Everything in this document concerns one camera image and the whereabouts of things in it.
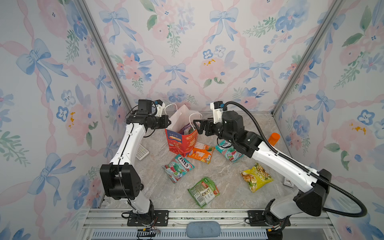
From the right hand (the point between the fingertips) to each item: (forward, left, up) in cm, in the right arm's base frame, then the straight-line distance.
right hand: (200, 118), depth 70 cm
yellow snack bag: (-16, -32, -32) cm, 47 cm away
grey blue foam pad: (-40, -2, -32) cm, 51 cm away
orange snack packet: (+1, -2, -32) cm, 32 cm away
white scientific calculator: (0, +37, -32) cm, 49 cm away
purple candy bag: (+9, +7, -20) cm, 23 cm away
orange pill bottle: (+8, -47, -27) cm, 55 cm away
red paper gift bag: (-2, +12, -20) cm, 23 cm away
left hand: (+7, +16, -9) cm, 20 cm away
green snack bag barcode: (-23, -3, -34) cm, 41 cm away
